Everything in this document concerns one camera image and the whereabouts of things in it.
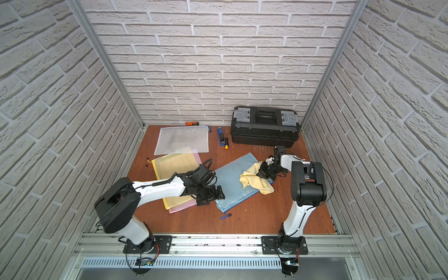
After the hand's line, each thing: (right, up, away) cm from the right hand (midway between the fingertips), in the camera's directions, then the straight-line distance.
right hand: (259, 174), depth 96 cm
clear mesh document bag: (-55, +21, +17) cm, 61 cm away
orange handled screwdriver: (-44, +32, +26) cm, 60 cm away
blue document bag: (-18, -2, +1) cm, 18 cm away
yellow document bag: (-46, +7, +4) cm, 47 cm away
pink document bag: (-35, -11, -12) cm, 38 cm away
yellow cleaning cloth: (-2, -3, -6) cm, 7 cm away
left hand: (-21, -9, -13) cm, 26 cm away
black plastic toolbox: (+3, +28, +2) cm, 28 cm away
